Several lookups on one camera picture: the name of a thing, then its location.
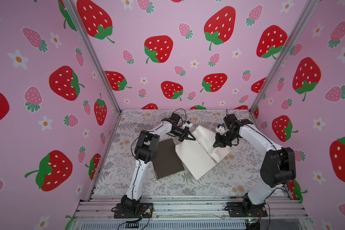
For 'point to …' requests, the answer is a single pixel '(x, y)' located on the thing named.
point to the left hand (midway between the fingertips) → (195, 140)
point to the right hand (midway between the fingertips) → (216, 144)
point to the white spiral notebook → (200, 155)
